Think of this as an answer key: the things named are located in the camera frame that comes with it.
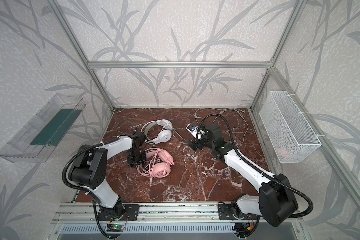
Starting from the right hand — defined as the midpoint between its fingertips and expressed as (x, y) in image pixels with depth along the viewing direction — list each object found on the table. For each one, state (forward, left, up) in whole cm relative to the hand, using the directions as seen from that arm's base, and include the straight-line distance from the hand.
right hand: (193, 128), depth 83 cm
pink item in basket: (-15, -44, 0) cm, 46 cm away
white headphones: (+4, +19, -13) cm, 23 cm away
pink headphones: (-11, +22, -20) cm, 31 cm away
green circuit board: (-44, +38, -20) cm, 62 cm away
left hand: (-11, +30, -19) cm, 37 cm away
